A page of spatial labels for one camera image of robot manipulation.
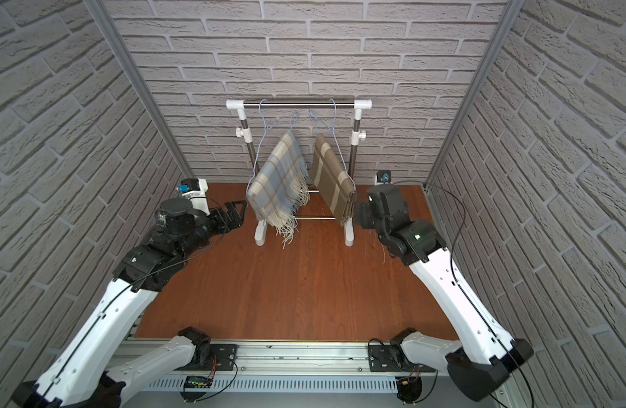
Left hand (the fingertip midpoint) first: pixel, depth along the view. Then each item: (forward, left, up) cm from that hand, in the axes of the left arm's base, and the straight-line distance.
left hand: (231, 197), depth 66 cm
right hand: (0, -37, -2) cm, 37 cm away
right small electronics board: (-40, -49, -36) cm, 72 cm away
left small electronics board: (-37, +12, -40) cm, 56 cm away
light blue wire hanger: (+45, -2, -7) cm, 45 cm away
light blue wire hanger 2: (+45, -30, -9) cm, 55 cm away
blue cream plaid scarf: (+23, -9, -19) cm, 31 cm away
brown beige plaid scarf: (+20, -29, -13) cm, 38 cm away
